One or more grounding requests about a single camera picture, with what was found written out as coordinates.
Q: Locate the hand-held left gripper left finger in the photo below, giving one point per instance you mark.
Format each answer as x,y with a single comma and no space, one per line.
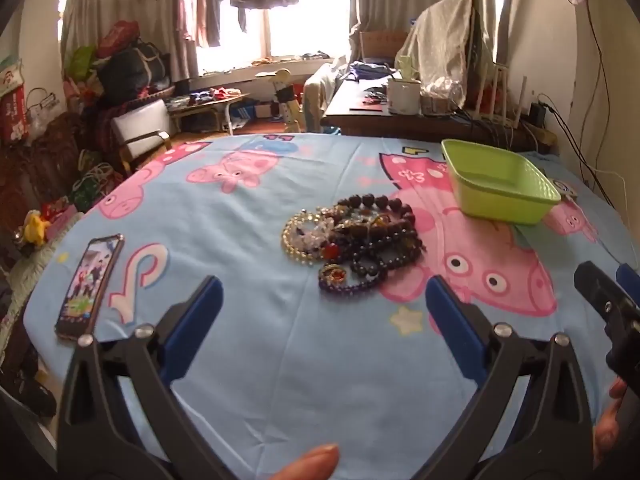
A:
197,320

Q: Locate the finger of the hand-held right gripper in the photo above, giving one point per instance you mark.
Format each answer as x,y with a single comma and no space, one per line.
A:
629,282
597,287

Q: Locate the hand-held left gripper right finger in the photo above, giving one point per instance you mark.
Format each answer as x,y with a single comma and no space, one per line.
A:
452,327

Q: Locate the pile of mixed bead jewelry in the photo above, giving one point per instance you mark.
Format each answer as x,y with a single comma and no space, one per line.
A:
360,240

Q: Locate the green plastic basket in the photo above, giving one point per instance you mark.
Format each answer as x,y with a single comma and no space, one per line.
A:
500,200

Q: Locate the person's right hand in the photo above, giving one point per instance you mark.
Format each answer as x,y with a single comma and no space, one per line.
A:
607,430

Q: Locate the person's left hand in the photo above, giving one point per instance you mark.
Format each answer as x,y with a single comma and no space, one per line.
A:
310,465

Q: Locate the cartoon printed blue bedsheet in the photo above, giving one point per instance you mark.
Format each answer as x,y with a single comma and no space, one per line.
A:
250,360

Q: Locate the smartphone with clear case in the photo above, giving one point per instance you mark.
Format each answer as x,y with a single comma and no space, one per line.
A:
87,285

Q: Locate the black power adapter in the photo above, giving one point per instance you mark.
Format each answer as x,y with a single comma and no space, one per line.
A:
538,114

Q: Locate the yellow plush toy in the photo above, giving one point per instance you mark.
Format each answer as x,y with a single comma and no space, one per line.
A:
36,227

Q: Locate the white padded chair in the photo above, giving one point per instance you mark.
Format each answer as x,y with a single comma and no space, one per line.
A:
140,122

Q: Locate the low wooden table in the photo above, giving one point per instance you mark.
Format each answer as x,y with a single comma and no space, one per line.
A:
210,102

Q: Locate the white router with antennas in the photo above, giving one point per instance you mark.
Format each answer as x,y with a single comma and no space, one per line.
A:
492,95

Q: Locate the wooden toy stand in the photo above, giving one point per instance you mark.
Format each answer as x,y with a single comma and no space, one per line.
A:
290,115

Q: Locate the dark wooden desk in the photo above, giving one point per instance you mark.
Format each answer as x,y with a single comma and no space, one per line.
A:
360,115

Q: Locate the clear plastic bag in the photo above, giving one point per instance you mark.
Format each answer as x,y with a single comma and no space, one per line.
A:
442,95

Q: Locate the white enamel mug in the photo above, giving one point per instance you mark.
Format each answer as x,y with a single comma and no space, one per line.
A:
402,100

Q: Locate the red booklet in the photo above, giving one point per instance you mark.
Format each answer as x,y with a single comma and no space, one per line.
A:
367,106

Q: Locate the dark duffel bag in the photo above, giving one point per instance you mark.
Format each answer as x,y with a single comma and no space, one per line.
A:
135,67

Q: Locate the cream draped cloth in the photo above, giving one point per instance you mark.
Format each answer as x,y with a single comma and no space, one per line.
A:
320,90

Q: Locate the blue cloth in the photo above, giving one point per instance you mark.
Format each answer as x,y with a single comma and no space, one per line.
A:
370,70

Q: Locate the red printed package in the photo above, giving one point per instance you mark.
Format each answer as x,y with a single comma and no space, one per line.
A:
12,110

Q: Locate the green bag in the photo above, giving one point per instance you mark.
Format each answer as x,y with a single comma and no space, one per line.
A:
80,62

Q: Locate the grey draped cloth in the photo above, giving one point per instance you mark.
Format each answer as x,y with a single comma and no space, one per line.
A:
445,35

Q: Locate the red bag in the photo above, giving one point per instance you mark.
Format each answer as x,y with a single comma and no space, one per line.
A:
117,37

